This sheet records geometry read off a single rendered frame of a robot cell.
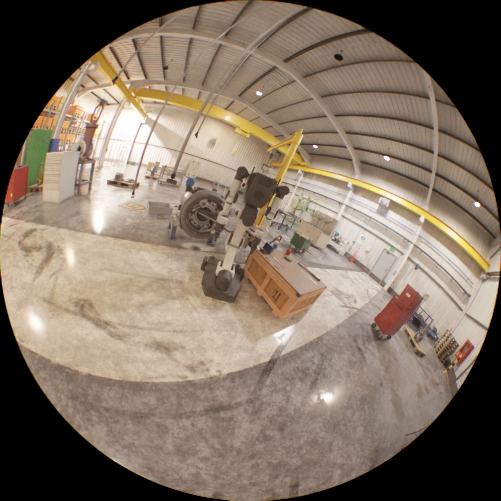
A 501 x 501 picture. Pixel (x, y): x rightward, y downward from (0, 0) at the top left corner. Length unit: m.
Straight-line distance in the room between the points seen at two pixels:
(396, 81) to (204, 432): 9.38
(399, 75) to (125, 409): 9.41
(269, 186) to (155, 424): 1.98
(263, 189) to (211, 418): 1.82
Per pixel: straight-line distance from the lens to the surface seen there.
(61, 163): 4.46
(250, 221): 1.33
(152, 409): 1.22
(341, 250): 10.62
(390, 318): 3.63
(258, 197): 1.35
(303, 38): 8.40
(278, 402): 1.44
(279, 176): 5.67
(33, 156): 7.71
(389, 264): 11.18
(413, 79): 8.16
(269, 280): 1.92
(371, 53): 8.06
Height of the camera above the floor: 1.21
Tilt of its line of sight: 22 degrees down
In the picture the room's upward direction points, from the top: 25 degrees clockwise
